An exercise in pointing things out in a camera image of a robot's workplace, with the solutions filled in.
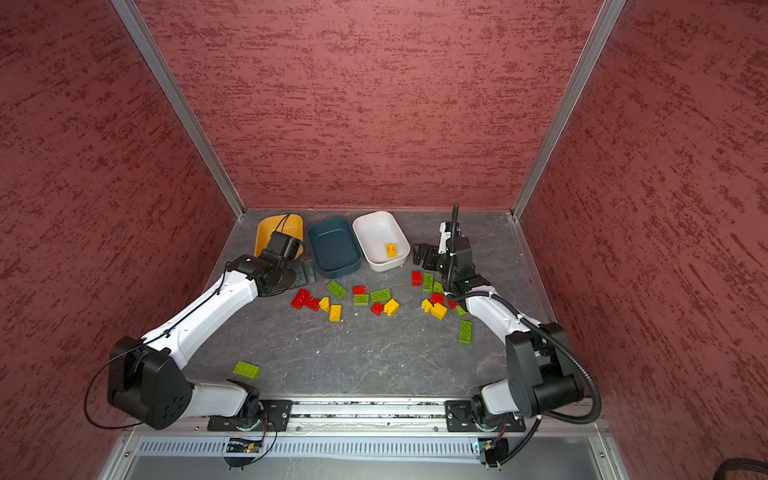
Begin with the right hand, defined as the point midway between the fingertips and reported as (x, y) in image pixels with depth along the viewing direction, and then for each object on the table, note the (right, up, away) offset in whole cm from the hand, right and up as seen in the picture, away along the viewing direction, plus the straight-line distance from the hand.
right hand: (422, 251), depth 89 cm
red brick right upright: (0, -10, +11) cm, 15 cm away
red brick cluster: (-35, -17, +5) cm, 39 cm away
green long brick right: (+13, -24, -1) cm, 28 cm away
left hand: (-37, -9, -5) cm, 38 cm away
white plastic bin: (-13, +3, +20) cm, 24 cm away
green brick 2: (-28, -13, +9) cm, 32 cm away
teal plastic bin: (-30, +1, +18) cm, 35 cm away
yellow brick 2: (-27, -20, +3) cm, 33 cm away
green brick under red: (-20, -16, +6) cm, 26 cm away
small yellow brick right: (+2, -17, +3) cm, 18 cm away
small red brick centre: (-14, -18, +3) cm, 23 cm away
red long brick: (-39, -15, +6) cm, 42 cm away
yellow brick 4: (+6, -19, +2) cm, 20 cm away
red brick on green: (-20, -13, +9) cm, 26 cm away
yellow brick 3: (-9, -18, +3) cm, 20 cm away
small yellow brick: (-31, -17, +3) cm, 35 cm away
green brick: (-49, -33, -8) cm, 60 cm away
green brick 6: (+13, -19, +3) cm, 23 cm away
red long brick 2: (+10, -17, +5) cm, 21 cm away
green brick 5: (+6, -13, +8) cm, 16 cm away
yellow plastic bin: (-50, +9, +28) cm, 58 cm away
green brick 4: (+3, -11, +9) cm, 15 cm away
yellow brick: (-10, 0, +17) cm, 19 cm away
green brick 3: (-13, -15, +6) cm, 21 cm away
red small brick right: (+5, -15, +5) cm, 17 cm away
